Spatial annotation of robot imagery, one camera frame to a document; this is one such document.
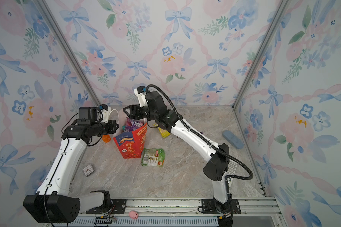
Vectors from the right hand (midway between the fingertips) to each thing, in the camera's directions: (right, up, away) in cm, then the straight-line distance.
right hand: (129, 107), depth 69 cm
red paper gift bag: (-2, -20, +11) cm, 23 cm away
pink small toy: (+2, -53, +1) cm, 54 cm away
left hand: (-7, -8, +6) cm, 13 cm away
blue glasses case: (+63, -19, +28) cm, 72 cm away
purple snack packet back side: (-3, -9, +15) cm, 18 cm away
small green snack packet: (+9, -30, +22) cm, 38 cm away
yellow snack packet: (+15, -15, +33) cm, 39 cm away
